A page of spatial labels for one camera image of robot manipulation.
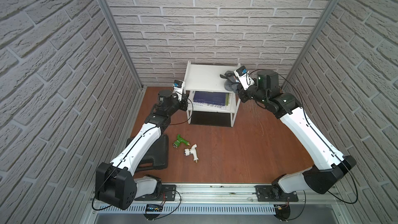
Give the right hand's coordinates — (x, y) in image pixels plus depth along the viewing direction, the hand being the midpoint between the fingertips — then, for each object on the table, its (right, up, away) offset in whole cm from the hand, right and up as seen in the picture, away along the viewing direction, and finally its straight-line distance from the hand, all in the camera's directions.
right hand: (239, 84), depth 71 cm
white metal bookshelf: (-16, -3, +3) cm, 16 cm away
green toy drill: (-32, -33, +16) cm, 49 cm away
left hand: (-28, -2, +8) cm, 30 cm away
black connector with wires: (+20, -60, -1) cm, 63 cm away
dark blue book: (-10, -6, +16) cm, 20 cm away
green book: (-3, -7, +17) cm, 18 cm away
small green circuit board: (-41, -59, +1) cm, 72 cm away
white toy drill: (-23, -36, +15) cm, 46 cm away
